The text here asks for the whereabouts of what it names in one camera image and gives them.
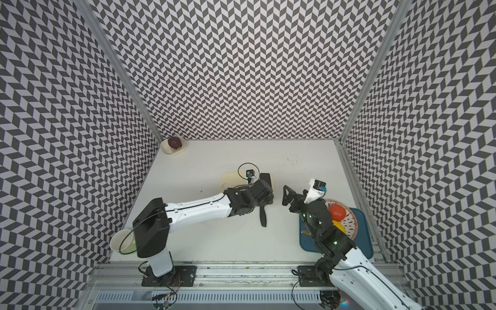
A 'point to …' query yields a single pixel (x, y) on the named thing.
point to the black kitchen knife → (266, 177)
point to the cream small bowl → (168, 149)
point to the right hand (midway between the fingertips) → (292, 192)
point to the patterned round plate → (349, 221)
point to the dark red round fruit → (175, 142)
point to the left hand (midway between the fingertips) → (261, 195)
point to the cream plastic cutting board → (230, 179)
